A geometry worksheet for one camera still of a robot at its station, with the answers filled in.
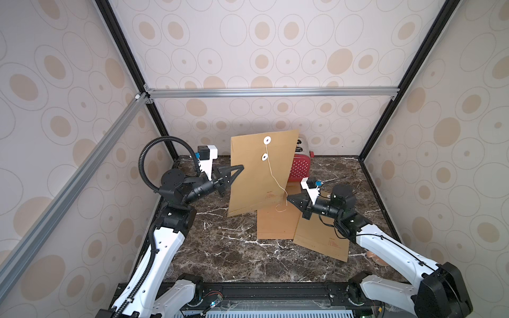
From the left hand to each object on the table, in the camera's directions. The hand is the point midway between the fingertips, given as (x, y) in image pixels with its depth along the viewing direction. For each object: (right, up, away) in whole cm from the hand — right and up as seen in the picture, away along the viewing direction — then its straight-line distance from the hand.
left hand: (247, 171), depth 57 cm
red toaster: (+25, +2, +43) cm, 49 cm away
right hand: (+14, -11, +16) cm, 24 cm away
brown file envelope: (+13, -23, +37) cm, 45 cm away
